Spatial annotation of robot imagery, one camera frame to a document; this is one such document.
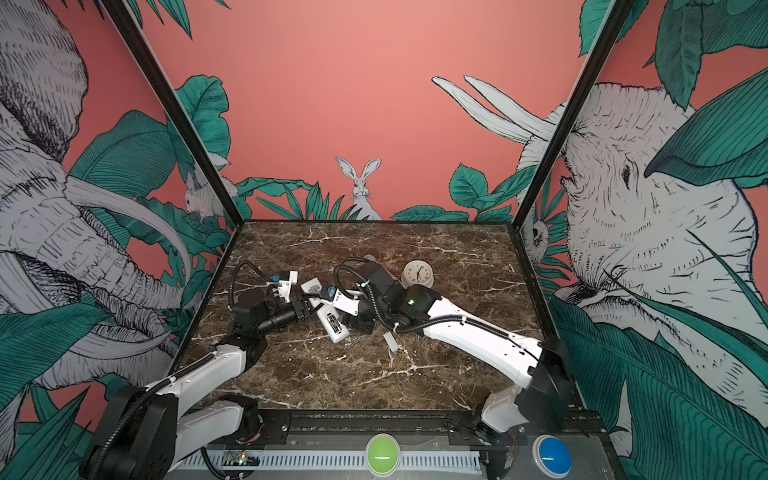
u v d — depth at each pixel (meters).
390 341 0.89
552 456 0.70
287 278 0.76
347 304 0.61
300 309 0.72
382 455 0.69
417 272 1.01
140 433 0.85
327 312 0.77
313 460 0.70
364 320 0.63
